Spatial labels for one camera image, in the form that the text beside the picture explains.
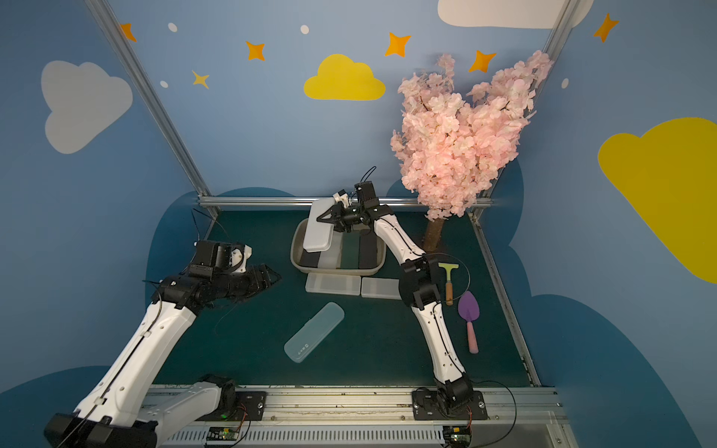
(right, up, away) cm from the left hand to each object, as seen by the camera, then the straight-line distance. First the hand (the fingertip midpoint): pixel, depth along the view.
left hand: (273, 277), depth 75 cm
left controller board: (-12, -41, -3) cm, 42 cm away
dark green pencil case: (+20, +5, +31) cm, 37 cm away
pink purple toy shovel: (+61, -14, +18) cm, 65 cm away
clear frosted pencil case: (+13, +3, +29) cm, 32 cm away
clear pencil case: (+19, -6, +23) cm, 30 cm away
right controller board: (+50, -42, -2) cm, 65 cm away
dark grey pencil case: (+4, +3, +29) cm, 30 cm away
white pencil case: (+10, +12, +15) cm, 22 cm away
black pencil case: (+27, +3, +30) cm, 40 cm away
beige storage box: (-1, +9, +32) cm, 33 cm away
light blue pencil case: (+9, -19, +13) cm, 25 cm away
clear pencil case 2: (+32, -7, +23) cm, 40 cm away
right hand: (+11, +17, +17) cm, 27 cm away
